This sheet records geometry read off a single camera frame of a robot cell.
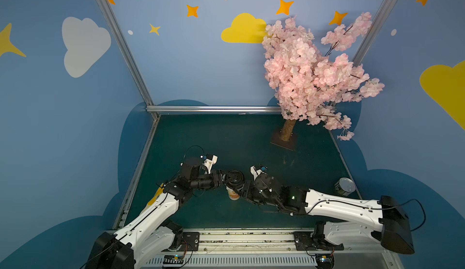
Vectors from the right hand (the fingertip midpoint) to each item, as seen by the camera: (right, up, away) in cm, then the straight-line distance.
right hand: (237, 187), depth 72 cm
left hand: (-2, +3, +5) cm, 6 cm away
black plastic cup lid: (-1, +3, +1) cm, 3 cm away
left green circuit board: (-26, -30, +1) cm, 40 cm away
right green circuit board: (+36, -31, +1) cm, 48 cm away
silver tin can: (+52, -4, +14) cm, 54 cm away
